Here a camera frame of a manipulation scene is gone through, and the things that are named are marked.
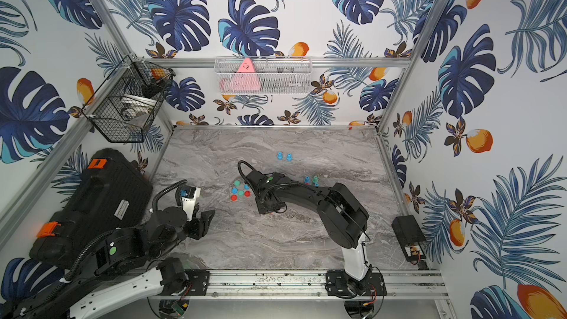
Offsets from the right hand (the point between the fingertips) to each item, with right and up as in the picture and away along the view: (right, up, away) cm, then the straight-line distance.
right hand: (268, 207), depth 89 cm
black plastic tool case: (-51, +8, -16) cm, 54 cm away
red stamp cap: (-10, +4, +8) cm, 13 cm away
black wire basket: (-48, +41, -11) cm, 64 cm away
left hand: (-17, +5, -21) cm, 28 cm away
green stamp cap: (-15, +8, +11) cm, 21 cm away
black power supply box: (+57, -12, -1) cm, 58 cm away
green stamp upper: (+20, +10, +10) cm, 25 cm away
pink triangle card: (-9, +52, +1) cm, 53 cm away
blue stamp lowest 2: (+9, +20, +17) cm, 28 cm away
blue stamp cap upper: (-6, +11, -16) cm, 20 cm away
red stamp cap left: (-15, +3, +6) cm, 17 cm away
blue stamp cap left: (-16, +5, +9) cm, 19 cm away
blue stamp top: (+17, +10, +9) cm, 21 cm away
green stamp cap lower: (-13, +4, +8) cm, 16 cm away
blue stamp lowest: (+4, +20, +18) cm, 27 cm away
